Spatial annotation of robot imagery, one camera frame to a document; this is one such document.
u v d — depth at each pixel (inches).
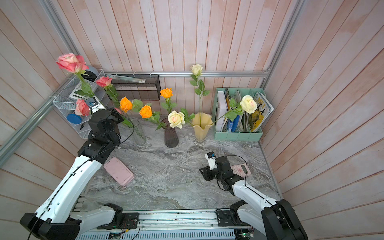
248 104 25.5
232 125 37.9
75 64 18.0
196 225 28.8
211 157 30.2
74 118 30.0
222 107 34.9
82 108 26.0
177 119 27.1
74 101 28.7
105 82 29.9
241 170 35.2
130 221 28.8
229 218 28.8
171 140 38.6
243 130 42.2
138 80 35.6
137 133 36.5
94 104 20.4
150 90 42.1
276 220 16.1
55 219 14.5
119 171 34.7
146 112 27.6
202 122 36.5
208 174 29.9
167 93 32.4
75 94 29.0
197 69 32.9
